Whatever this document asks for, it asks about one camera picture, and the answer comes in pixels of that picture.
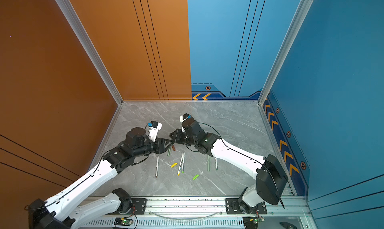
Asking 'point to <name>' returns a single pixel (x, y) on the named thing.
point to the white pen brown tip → (157, 167)
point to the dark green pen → (169, 151)
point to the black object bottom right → (287, 224)
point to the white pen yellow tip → (178, 173)
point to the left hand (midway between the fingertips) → (172, 141)
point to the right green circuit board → (257, 220)
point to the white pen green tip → (216, 169)
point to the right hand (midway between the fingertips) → (168, 136)
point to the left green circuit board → (123, 221)
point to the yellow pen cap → (174, 165)
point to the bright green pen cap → (195, 177)
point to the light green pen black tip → (208, 163)
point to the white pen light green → (183, 167)
